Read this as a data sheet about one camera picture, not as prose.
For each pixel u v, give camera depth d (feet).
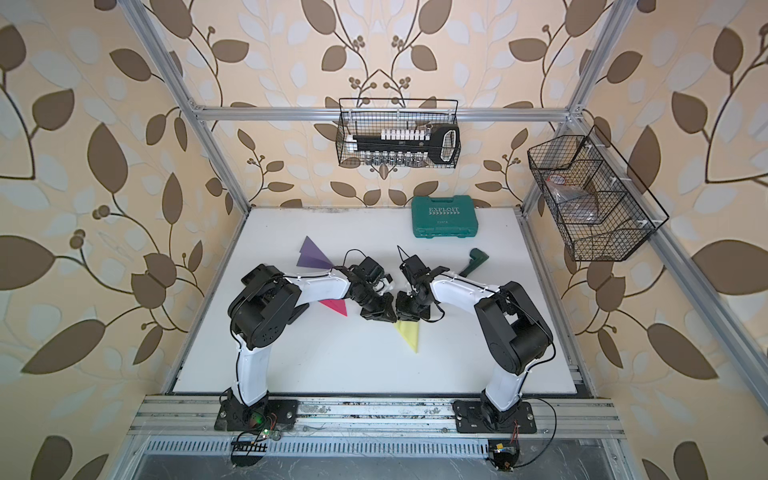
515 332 1.56
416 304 2.57
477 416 2.41
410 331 2.84
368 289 2.70
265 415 2.22
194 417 2.49
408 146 2.77
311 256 3.44
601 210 2.41
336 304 2.98
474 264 3.36
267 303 1.87
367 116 2.99
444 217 3.68
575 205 2.31
